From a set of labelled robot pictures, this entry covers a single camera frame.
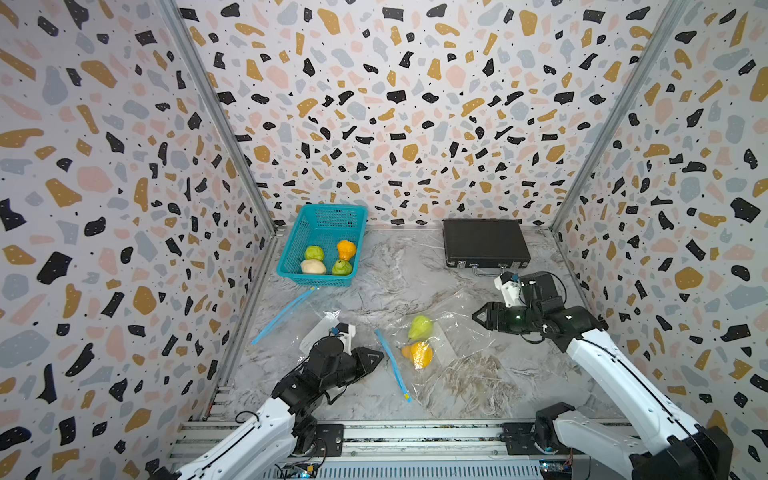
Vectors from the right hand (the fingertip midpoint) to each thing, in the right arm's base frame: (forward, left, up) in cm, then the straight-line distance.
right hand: (480, 317), depth 78 cm
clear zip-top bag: (+9, +48, -16) cm, 51 cm away
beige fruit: (+23, +52, -9) cm, 57 cm away
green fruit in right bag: (+2, +15, -11) cm, 19 cm away
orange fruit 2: (-7, +15, -8) cm, 19 cm away
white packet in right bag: (-1, +9, -16) cm, 19 cm away
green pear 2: (+23, +42, -9) cm, 48 cm away
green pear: (+30, +53, -9) cm, 61 cm away
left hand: (-9, +24, -7) cm, 27 cm away
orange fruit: (+32, +41, -9) cm, 53 cm away
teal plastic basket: (+48, +55, -14) cm, 74 cm away
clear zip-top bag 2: (-12, +11, -17) cm, 23 cm away
